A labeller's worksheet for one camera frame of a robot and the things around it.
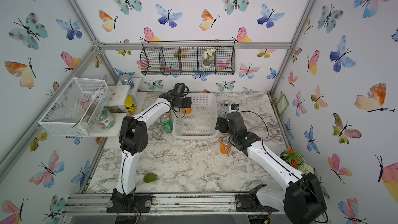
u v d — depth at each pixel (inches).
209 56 35.1
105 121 31.0
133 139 22.7
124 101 33.9
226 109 37.0
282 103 43.3
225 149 33.1
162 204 29.6
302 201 15.5
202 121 41.1
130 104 40.1
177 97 31.1
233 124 24.0
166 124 36.0
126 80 38.1
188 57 38.8
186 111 41.5
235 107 28.0
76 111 29.1
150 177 31.8
